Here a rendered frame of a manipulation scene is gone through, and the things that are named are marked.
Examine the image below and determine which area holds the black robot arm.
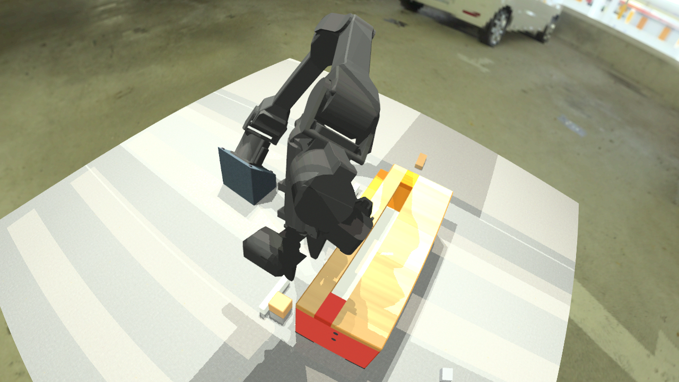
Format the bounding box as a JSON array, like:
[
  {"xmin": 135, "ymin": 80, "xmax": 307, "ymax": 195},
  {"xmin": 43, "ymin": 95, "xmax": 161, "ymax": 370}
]
[{"xmin": 230, "ymin": 13, "xmax": 380, "ymax": 255}]

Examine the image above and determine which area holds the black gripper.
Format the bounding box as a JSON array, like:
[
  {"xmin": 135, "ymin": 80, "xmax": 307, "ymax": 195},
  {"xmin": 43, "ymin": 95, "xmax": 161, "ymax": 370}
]
[{"xmin": 242, "ymin": 177, "xmax": 327, "ymax": 281}]

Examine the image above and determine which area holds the small white block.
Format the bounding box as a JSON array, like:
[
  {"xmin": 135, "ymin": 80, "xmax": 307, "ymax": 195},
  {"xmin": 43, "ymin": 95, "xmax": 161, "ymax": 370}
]
[{"xmin": 439, "ymin": 368, "xmax": 453, "ymax": 382}]

